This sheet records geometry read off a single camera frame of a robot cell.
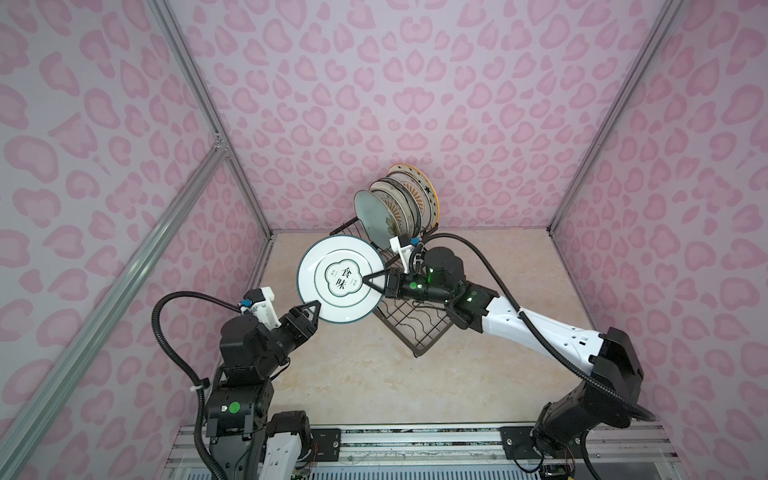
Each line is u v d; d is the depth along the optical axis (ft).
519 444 2.41
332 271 2.21
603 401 1.26
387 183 2.62
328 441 2.42
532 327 1.57
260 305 1.91
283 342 1.87
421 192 2.63
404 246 2.13
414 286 1.99
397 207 2.55
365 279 2.22
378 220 2.76
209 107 2.76
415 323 3.07
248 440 1.39
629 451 2.37
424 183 2.64
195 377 1.60
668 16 2.27
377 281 2.19
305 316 1.93
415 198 2.81
